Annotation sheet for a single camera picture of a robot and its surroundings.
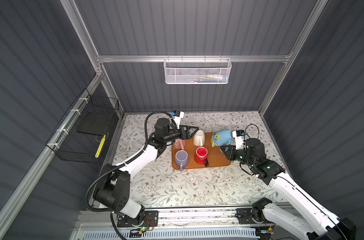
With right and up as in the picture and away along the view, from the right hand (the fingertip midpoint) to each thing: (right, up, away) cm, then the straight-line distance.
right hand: (224, 146), depth 75 cm
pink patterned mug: (-24, 0, +18) cm, 30 cm away
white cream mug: (-11, +3, +19) cm, 22 cm away
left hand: (-14, +9, +1) cm, 16 cm away
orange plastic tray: (0, -9, +18) cm, 20 cm away
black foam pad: (-65, +12, 0) cm, 66 cm away
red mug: (-11, -6, +12) cm, 17 cm away
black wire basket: (-73, +2, -8) cm, 73 cm away
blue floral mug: (-2, +5, -1) cm, 5 cm away
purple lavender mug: (-22, -8, +10) cm, 26 cm away
